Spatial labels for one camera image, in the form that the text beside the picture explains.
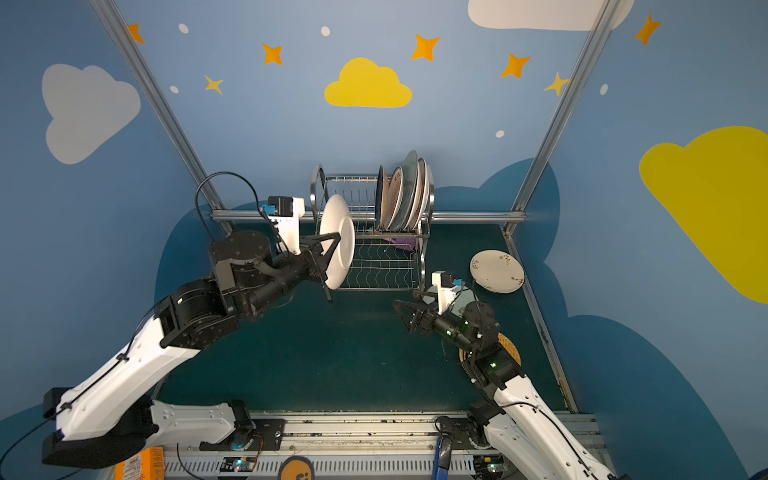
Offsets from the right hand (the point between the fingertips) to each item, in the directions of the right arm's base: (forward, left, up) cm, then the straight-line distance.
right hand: (408, 295), depth 70 cm
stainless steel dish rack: (+28, +9, -22) cm, 36 cm away
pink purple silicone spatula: (+39, -1, -24) cm, 46 cm away
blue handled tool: (-30, -9, -22) cm, 38 cm away
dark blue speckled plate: (+32, +9, +3) cm, 34 cm away
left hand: (-1, +13, +20) cm, 24 cm away
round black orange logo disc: (-33, +25, -27) cm, 50 cm away
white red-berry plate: (+28, -33, -26) cm, 51 cm away
